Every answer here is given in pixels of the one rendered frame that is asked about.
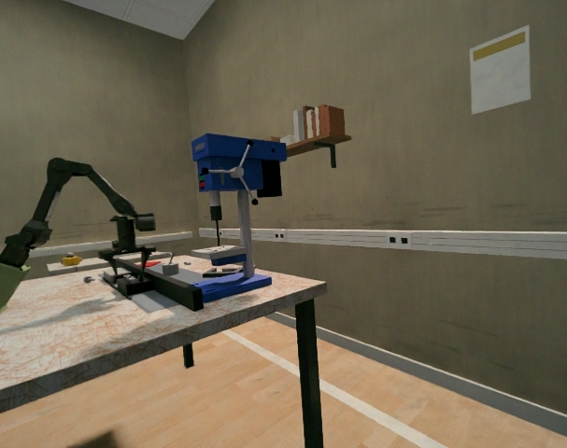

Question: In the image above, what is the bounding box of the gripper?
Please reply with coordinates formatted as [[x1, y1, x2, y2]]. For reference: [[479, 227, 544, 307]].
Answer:
[[97, 232, 156, 276]]

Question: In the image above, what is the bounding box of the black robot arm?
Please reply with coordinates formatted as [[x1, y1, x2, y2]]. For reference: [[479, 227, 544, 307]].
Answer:
[[0, 158, 156, 268]]

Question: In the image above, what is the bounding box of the blue drill press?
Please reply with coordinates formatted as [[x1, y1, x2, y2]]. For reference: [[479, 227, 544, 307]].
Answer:
[[190, 133, 287, 303]]

